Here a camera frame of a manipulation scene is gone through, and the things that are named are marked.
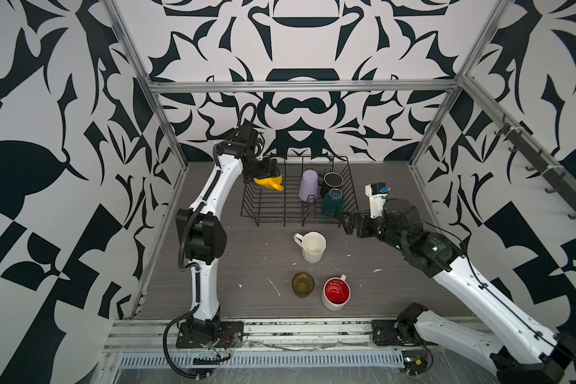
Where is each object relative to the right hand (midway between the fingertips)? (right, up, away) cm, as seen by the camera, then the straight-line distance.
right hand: (349, 210), depth 72 cm
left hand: (-26, +13, +18) cm, 34 cm away
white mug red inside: (-2, -28, +9) cm, 30 cm away
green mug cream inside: (-1, +1, +21) cm, 21 cm away
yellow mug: (-23, +8, +11) cm, 27 cm away
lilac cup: (-10, +7, +25) cm, 28 cm away
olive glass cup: (-13, -27, +11) cm, 32 cm away
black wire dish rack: (-27, -1, +31) cm, 41 cm away
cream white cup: (-9, -14, +16) cm, 23 cm away
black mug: (-1, +10, +27) cm, 29 cm away
